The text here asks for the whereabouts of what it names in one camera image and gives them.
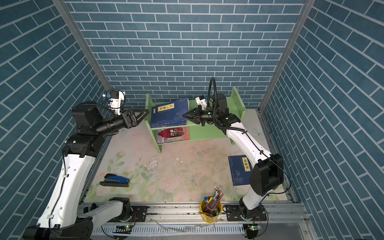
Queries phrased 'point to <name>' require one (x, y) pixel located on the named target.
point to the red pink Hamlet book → (173, 135)
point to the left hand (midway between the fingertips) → (146, 112)
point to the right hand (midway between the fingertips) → (181, 115)
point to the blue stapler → (112, 180)
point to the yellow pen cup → (210, 208)
